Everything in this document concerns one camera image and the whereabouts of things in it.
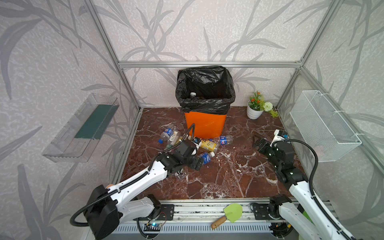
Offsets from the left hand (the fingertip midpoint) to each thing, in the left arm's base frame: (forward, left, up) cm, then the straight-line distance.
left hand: (198, 152), depth 80 cm
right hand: (+8, -32, +7) cm, 34 cm away
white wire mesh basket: (+2, -54, +22) cm, 58 cm away
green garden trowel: (-26, -18, -13) cm, 34 cm away
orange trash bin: (+23, -5, -6) cm, 25 cm away
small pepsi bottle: (+14, -18, -10) cm, 25 cm away
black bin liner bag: (+42, -4, +9) cm, 43 cm away
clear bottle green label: (+40, +5, +5) cm, 41 cm away
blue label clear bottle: (+18, +23, -11) cm, 31 cm away
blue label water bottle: (+1, -5, -8) cm, 9 cm away
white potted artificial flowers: (+40, -42, -4) cm, 58 cm away
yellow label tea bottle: (+10, -6, -9) cm, 15 cm away
